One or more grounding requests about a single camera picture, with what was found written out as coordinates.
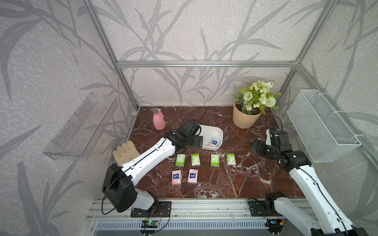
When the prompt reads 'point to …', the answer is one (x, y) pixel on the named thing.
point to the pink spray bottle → (158, 120)
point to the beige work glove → (125, 153)
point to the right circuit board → (275, 225)
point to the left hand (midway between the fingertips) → (196, 141)
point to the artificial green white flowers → (257, 95)
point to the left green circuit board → (149, 223)
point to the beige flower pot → (242, 120)
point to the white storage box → (207, 132)
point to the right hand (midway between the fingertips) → (256, 145)
